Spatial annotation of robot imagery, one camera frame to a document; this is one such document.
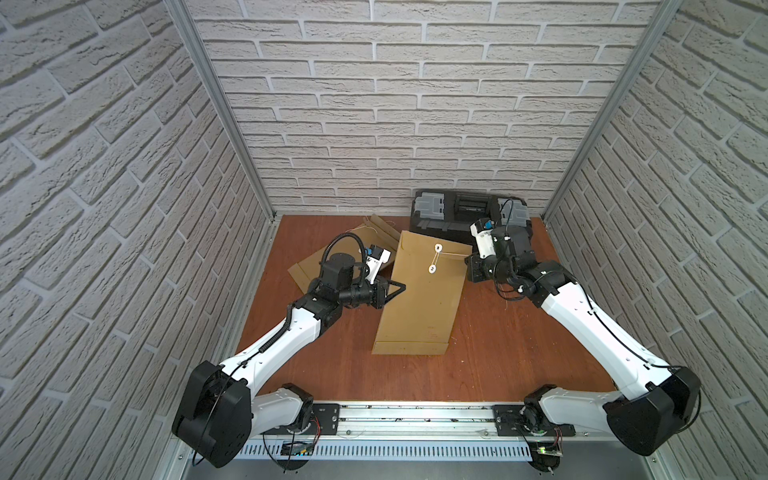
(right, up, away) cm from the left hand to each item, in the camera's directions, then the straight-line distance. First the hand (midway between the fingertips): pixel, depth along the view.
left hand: (408, 286), depth 74 cm
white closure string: (+8, +9, +3) cm, 13 cm away
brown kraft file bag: (+4, -9, +2) cm, 10 cm away
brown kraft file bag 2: (-11, +13, +33) cm, 37 cm away
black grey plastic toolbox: (+16, +21, +24) cm, 35 cm away
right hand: (+17, +7, +4) cm, 19 cm away
